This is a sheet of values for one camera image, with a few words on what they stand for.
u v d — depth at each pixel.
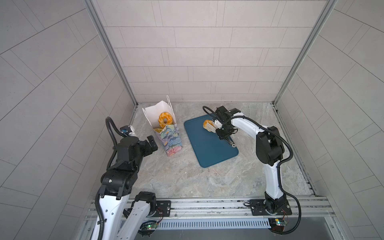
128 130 0.54
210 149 0.92
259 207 0.72
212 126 0.94
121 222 0.41
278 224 0.68
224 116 0.71
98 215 0.37
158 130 0.71
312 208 0.73
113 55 0.89
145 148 0.57
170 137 0.80
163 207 0.71
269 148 0.54
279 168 0.56
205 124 0.98
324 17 0.74
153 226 0.64
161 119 0.89
